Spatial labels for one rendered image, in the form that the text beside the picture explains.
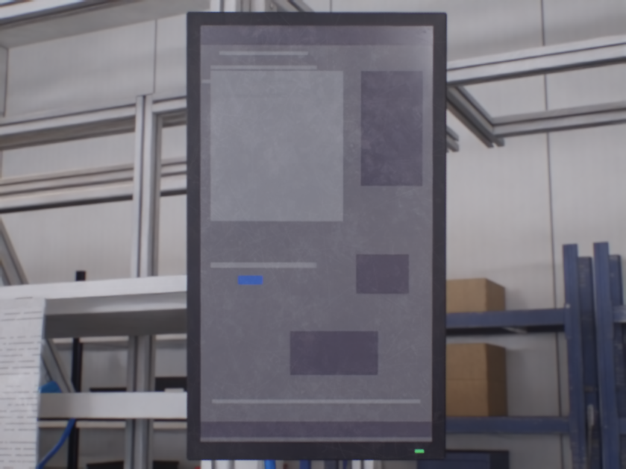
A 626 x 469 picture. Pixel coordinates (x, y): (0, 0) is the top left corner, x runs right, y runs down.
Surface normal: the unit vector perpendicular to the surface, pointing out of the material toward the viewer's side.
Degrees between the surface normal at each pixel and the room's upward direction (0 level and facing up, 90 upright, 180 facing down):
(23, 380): 89
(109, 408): 90
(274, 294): 101
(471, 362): 90
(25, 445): 91
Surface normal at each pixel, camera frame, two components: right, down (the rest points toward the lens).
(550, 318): -0.42, -0.16
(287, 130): 0.00, 0.01
